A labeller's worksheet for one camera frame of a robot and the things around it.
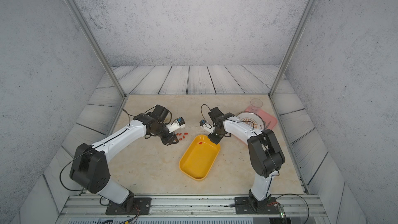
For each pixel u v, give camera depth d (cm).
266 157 47
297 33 87
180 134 98
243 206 73
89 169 44
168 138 75
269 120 106
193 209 73
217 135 78
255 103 107
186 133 99
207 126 81
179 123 76
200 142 94
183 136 98
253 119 103
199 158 90
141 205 73
